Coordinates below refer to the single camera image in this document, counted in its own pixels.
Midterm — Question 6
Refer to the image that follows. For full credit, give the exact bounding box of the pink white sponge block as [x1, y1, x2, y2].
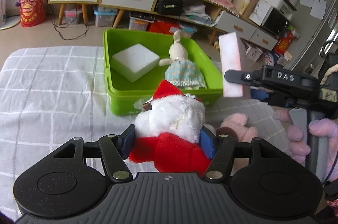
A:
[218, 32, 250, 99]

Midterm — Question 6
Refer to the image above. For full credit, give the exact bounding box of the red white santa plush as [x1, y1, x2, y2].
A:
[128, 80, 211, 175]

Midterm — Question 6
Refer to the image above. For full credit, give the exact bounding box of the pink plush toy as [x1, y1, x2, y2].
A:
[204, 113, 258, 143]

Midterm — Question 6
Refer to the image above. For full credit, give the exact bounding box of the green plastic bin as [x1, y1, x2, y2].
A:
[103, 28, 223, 116]

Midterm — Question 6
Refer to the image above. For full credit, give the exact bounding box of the bunny doll blue dress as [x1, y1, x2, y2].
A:
[158, 30, 207, 90]

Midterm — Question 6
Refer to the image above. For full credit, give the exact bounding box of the white printer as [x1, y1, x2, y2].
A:
[264, 0, 297, 20]

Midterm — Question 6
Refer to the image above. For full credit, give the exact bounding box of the silver refrigerator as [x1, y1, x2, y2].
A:
[284, 0, 337, 76]

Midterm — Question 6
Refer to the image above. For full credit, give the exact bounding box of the grey checked tablecloth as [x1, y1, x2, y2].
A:
[0, 45, 294, 222]

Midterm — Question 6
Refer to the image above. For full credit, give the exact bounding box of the white foam block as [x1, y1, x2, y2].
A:
[110, 44, 160, 83]

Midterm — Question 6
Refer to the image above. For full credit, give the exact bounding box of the low wooden tv shelf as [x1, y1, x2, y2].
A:
[147, 0, 294, 53]

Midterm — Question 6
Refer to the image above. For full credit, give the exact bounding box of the black bag on shelf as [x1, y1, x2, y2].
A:
[155, 0, 183, 16]

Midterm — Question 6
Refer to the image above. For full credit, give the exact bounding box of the clear storage box blue lid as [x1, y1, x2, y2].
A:
[93, 5, 118, 27]

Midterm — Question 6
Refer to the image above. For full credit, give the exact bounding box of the clear storage box pink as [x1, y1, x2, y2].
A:
[64, 7, 83, 25]

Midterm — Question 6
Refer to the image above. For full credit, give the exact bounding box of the black power cable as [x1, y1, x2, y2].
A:
[47, 0, 91, 41]

